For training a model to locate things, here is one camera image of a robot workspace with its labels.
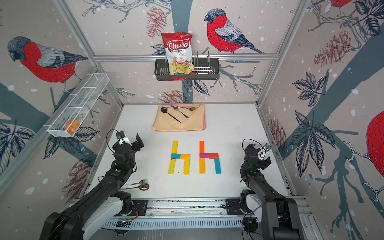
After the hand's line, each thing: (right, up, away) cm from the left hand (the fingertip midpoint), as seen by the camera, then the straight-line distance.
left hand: (132, 133), depth 82 cm
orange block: (+40, -11, +13) cm, 43 cm away
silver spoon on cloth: (+20, +16, +35) cm, 44 cm away
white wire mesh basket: (-28, +9, -9) cm, 30 cm away
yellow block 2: (+22, -10, +16) cm, 29 cm away
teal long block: (+49, -20, +6) cm, 53 cm away
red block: (+46, -15, +8) cm, 49 cm away
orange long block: (+40, -20, +6) cm, 45 cm away
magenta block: (+41, -15, +10) cm, 45 cm away
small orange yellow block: (+29, -16, +10) cm, 35 cm away
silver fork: (+6, -27, 0) cm, 28 cm away
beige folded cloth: (+18, +8, +30) cm, 36 cm away
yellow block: (+21, -22, +6) cm, 31 cm away
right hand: (+74, -9, +4) cm, 74 cm away
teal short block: (+23, -16, +11) cm, 30 cm away
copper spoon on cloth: (+32, +15, +34) cm, 49 cm away
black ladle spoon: (+11, +14, +33) cm, 37 cm away
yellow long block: (+30, -21, +6) cm, 37 cm away
